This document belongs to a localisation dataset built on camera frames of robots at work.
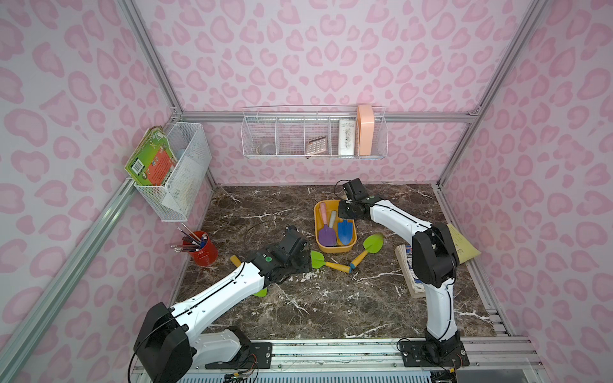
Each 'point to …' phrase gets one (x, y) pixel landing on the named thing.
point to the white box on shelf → (346, 133)
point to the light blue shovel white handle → (333, 217)
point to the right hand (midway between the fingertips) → (340, 209)
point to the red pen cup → (203, 251)
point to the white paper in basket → (184, 184)
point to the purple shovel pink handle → (326, 235)
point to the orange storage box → (318, 219)
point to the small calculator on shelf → (317, 145)
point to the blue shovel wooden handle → (345, 231)
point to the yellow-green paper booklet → (464, 249)
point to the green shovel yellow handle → (373, 243)
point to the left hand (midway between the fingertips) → (307, 258)
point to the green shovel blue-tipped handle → (318, 262)
